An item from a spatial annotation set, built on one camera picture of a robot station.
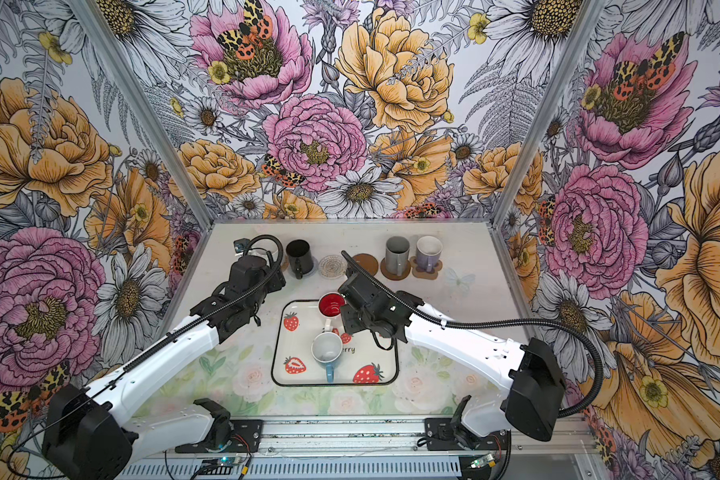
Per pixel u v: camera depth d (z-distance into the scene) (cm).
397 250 99
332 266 108
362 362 84
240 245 69
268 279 58
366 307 57
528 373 42
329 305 93
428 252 106
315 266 108
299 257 101
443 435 74
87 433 39
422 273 105
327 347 85
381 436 76
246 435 75
